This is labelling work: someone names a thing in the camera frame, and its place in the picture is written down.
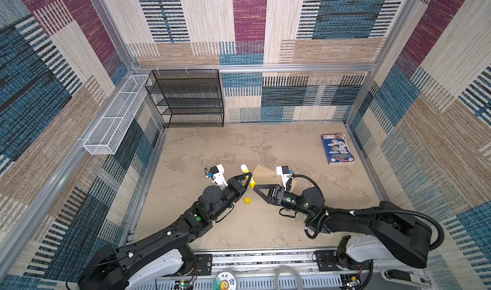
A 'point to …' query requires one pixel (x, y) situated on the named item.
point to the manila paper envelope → (263, 175)
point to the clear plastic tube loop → (284, 267)
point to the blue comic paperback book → (336, 149)
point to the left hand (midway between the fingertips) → (253, 173)
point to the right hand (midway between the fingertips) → (253, 193)
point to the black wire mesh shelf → (188, 98)
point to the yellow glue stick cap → (247, 200)
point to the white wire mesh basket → (107, 135)
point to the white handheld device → (412, 276)
